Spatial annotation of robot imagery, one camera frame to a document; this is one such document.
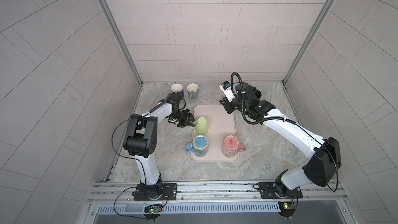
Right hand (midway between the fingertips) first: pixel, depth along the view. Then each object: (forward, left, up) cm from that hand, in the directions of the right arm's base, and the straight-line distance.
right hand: (221, 99), depth 79 cm
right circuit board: (-45, -26, -25) cm, 57 cm away
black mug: (+15, -26, -14) cm, 33 cm away
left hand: (0, +11, -15) cm, 18 cm away
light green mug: (-7, +11, -13) cm, 18 cm away
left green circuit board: (-43, +33, -20) cm, 57 cm away
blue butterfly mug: (-19, +12, -12) cm, 26 cm away
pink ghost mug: (-20, -3, -13) cm, 24 cm away
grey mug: (+19, +16, -12) cm, 27 cm away
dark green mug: (+23, +26, -13) cm, 37 cm away
